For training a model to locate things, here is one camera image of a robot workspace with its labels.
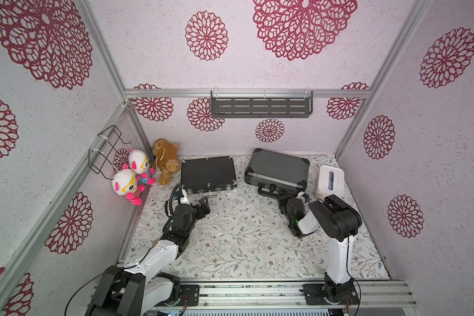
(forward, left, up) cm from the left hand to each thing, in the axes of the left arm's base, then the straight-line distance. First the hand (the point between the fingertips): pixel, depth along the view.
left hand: (201, 201), depth 88 cm
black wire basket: (+6, +36, +21) cm, 42 cm away
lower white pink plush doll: (+4, +33, +8) cm, 34 cm away
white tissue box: (+14, -64, -5) cm, 66 cm away
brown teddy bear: (+29, +24, -5) cm, 38 cm away
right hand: (+11, -36, -6) cm, 38 cm away
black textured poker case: (+20, 0, -8) cm, 22 cm away
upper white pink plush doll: (+16, +30, +7) cm, 35 cm away
